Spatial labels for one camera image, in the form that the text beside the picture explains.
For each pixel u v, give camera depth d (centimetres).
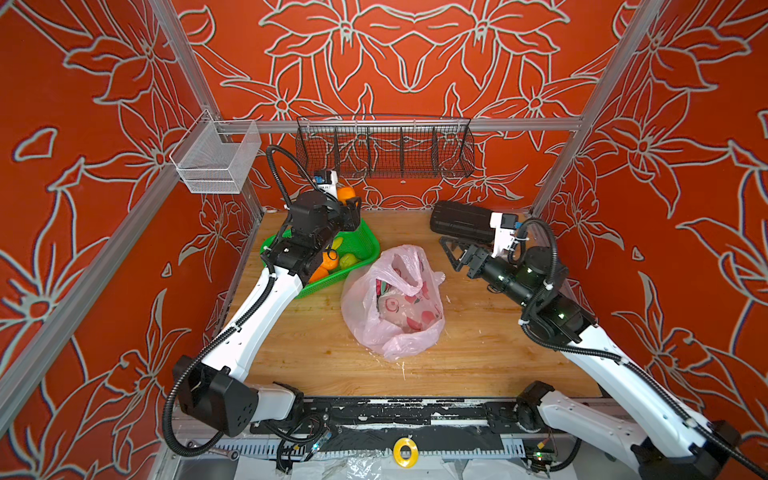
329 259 98
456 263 56
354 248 109
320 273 94
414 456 67
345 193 69
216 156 92
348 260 98
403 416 74
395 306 93
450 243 59
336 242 107
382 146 97
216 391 38
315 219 51
